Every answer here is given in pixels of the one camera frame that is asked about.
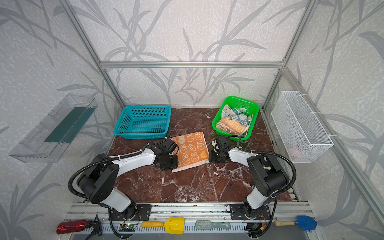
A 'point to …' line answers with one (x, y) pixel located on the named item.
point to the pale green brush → (206, 224)
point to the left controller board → (127, 227)
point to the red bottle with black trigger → (80, 225)
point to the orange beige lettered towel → (230, 126)
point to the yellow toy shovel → (175, 225)
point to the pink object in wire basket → (294, 152)
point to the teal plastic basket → (144, 122)
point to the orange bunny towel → (192, 150)
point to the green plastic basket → (237, 103)
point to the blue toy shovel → (307, 222)
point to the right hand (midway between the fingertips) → (209, 154)
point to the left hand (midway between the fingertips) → (180, 162)
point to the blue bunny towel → (236, 114)
